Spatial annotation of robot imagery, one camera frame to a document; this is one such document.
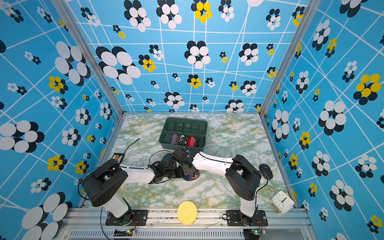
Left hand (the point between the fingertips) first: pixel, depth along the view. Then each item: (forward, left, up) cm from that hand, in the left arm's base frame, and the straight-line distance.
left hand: (189, 172), depth 88 cm
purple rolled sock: (+20, +11, +5) cm, 23 cm away
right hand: (+2, -1, +1) cm, 2 cm away
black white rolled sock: (+19, +5, +5) cm, 20 cm away
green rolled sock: (+18, -7, +5) cm, 20 cm away
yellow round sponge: (-22, +1, +2) cm, 22 cm away
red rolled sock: (+18, -1, +5) cm, 19 cm away
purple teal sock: (-3, -2, +1) cm, 3 cm away
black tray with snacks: (+10, +46, +1) cm, 47 cm away
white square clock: (-17, -48, +2) cm, 51 cm away
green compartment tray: (+26, +9, +5) cm, 28 cm away
